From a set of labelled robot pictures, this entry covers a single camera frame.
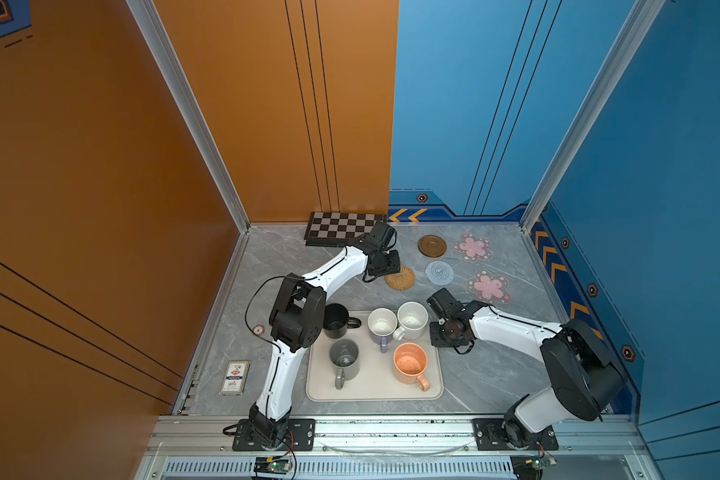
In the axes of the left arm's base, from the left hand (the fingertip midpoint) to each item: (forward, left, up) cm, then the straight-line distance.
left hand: (399, 264), depth 97 cm
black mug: (-18, +20, -6) cm, 27 cm away
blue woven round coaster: (+3, -15, -8) cm, 18 cm away
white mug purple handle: (-17, +6, -7) cm, 20 cm away
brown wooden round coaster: (+15, -14, -8) cm, 22 cm away
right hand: (-22, -10, -9) cm, 26 cm away
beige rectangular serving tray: (-33, +7, -9) cm, 35 cm away
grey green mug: (-28, +16, -6) cm, 33 cm away
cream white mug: (-16, -4, -7) cm, 18 cm away
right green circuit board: (-52, -31, -8) cm, 61 cm away
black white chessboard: (+21, +23, -5) cm, 32 cm away
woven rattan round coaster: (0, -2, -8) cm, 8 cm away
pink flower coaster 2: (+15, -30, -9) cm, 34 cm away
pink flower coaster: (-2, -31, -9) cm, 33 cm away
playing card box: (-34, +46, -8) cm, 58 cm away
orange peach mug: (-28, -2, -8) cm, 30 cm away
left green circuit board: (-53, +32, -11) cm, 62 cm away
